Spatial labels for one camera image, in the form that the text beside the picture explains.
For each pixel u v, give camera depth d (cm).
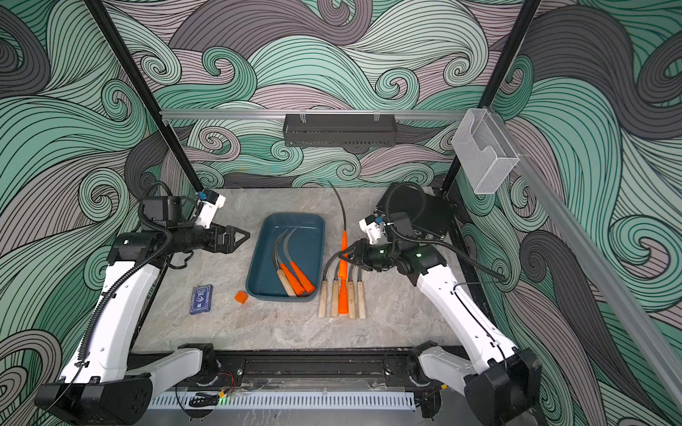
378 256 62
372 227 69
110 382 37
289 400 70
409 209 172
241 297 86
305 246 101
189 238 57
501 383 36
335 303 85
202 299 86
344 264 70
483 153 78
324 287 90
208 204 60
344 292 88
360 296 87
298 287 88
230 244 61
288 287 88
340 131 95
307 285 88
